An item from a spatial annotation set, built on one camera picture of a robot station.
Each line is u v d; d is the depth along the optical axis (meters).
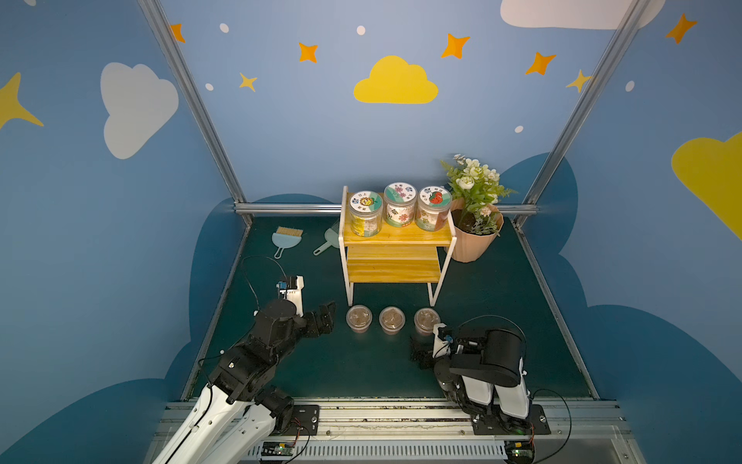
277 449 0.72
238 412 0.46
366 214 0.67
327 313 0.63
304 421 0.75
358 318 0.88
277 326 0.50
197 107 0.86
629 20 0.71
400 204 0.69
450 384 0.66
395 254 0.89
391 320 0.87
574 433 0.72
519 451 0.73
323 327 0.62
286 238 1.15
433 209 0.68
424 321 0.88
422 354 0.78
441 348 0.73
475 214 0.99
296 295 0.62
